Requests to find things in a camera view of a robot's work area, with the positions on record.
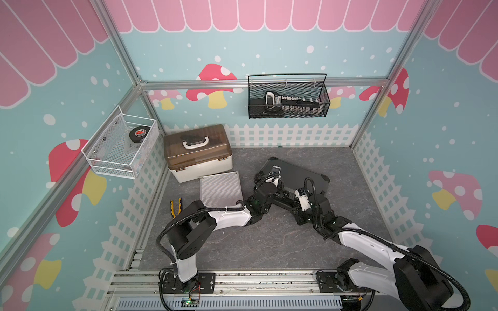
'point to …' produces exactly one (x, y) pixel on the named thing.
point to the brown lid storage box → (198, 152)
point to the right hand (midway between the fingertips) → (292, 208)
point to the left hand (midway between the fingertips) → (276, 179)
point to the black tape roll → (138, 133)
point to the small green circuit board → (189, 302)
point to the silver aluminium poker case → (220, 190)
